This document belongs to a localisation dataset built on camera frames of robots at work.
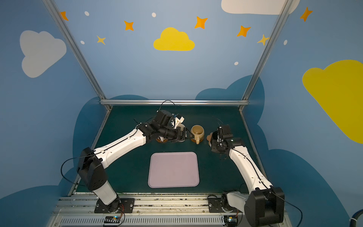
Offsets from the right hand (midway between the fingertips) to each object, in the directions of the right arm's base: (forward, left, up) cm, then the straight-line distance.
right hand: (217, 145), depth 84 cm
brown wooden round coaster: (+6, +10, -6) cm, 13 cm away
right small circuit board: (-35, -6, -16) cm, 39 cm away
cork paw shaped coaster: (+13, +3, -13) cm, 19 cm away
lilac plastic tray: (-11, +26, -13) cm, 32 cm away
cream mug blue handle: (+16, +23, -3) cm, 28 cm away
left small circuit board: (-39, +57, -16) cm, 71 cm away
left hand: (-1, +18, +11) cm, 21 cm away
